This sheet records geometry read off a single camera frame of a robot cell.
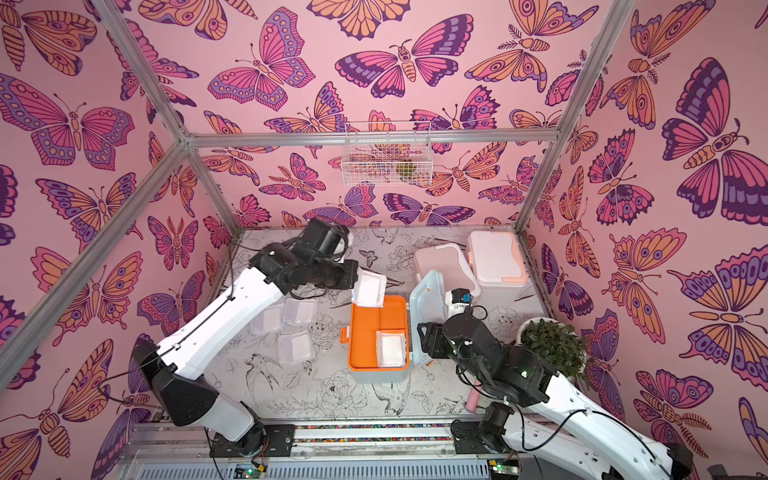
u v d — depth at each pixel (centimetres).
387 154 96
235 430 61
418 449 73
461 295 59
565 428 40
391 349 78
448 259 92
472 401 78
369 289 77
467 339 47
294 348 90
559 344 69
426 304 84
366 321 85
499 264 92
